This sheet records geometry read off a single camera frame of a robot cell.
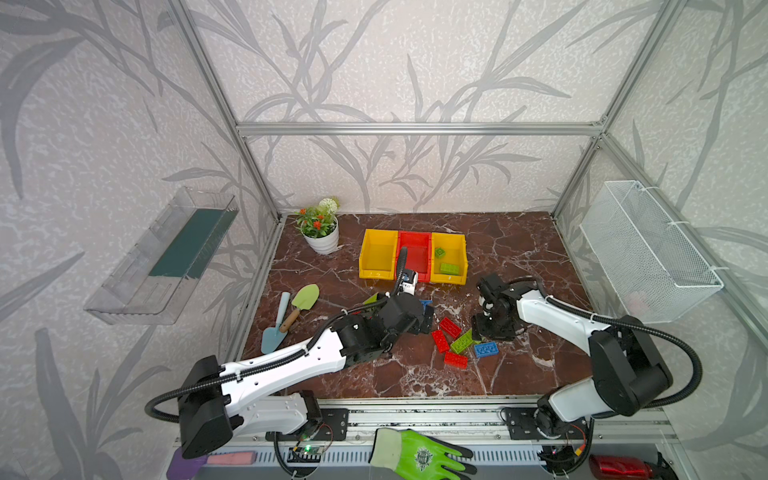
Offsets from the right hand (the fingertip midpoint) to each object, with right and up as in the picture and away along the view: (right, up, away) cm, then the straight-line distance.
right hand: (481, 327), depth 88 cm
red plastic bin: (-18, +24, +14) cm, 33 cm away
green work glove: (-20, -24, -19) cm, 37 cm away
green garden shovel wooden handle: (-56, +6, +8) cm, 57 cm away
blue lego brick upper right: (-16, +6, +7) cm, 18 cm away
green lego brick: (-7, +16, +14) cm, 22 cm away
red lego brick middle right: (-12, -4, -2) cm, 13 cm away
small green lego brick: (-10, +21, +17) cm, 29 cm away
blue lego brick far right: (+1, -5, -4) cm, 7 cm away
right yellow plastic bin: (-4, +23, +21) cm, 32 cm away
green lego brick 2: (-6, -4, -2) cm, 7 cm away
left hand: (-19, +12, -13) cm, 26 cm away
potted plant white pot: (-51, +31, +10) cm, 61 cm away
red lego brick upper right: (-9, 0, 0) cm, 9 cm away
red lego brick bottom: (-8, -8, -6) cm, 13 cm away
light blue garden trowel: (-63, -3, 0) cm, 63 cm away
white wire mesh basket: (+30, +19, -26) cm, 44 cm away
